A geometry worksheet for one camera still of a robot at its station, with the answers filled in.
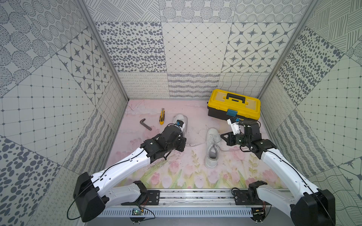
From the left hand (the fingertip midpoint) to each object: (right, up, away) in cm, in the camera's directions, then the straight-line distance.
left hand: (185, 136), depth 76 cm
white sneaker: (+18, -4, +11) cm, 21 cm away
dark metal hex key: (-30, +3, +28) cm, 42 cm away
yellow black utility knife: (-18, +10, +32) cm, 38 cm away
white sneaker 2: (-2, +9, +28) cm, 30 cm away
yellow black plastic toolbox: (+29, +19, +21) cm, 41 cm away
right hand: (+22, -1, +5) cm, 22 cm away
